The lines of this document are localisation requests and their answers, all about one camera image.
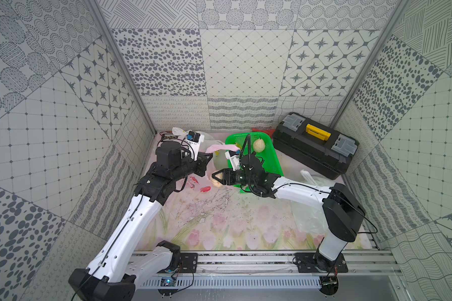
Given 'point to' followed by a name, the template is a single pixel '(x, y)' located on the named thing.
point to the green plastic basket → (267, 157)
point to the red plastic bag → (270, 132)
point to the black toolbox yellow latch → (325, 150)
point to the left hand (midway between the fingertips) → (216, 155)
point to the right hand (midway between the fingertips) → (216, 177)
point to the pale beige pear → (216, 183)
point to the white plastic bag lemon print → (307, 229)
